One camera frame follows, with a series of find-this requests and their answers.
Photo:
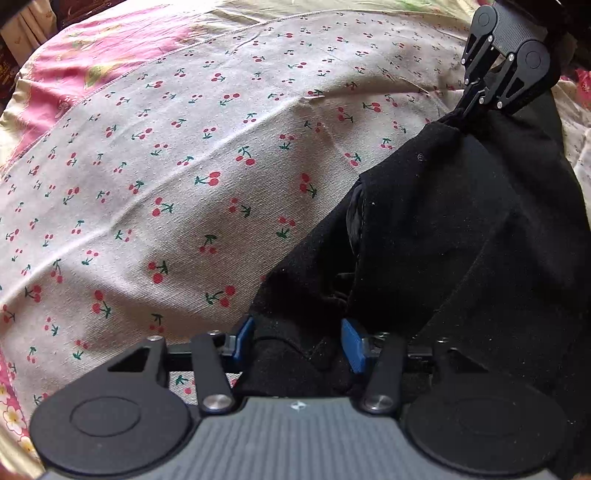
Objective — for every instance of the black pants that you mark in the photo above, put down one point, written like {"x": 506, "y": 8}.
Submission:
{"x": 474, "y": 230}

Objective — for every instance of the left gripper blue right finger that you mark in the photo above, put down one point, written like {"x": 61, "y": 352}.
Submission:
{"x": 352, "y": 346}

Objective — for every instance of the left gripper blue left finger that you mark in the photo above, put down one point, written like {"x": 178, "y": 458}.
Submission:
{"x": 241, "y": 338}

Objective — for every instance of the pink floral quilt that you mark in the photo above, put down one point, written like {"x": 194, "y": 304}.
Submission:
{"x": 163, "y": 409}

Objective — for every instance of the cherry print bed sheet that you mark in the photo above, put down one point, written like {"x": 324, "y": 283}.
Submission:
{"x": 158, "y": 203}

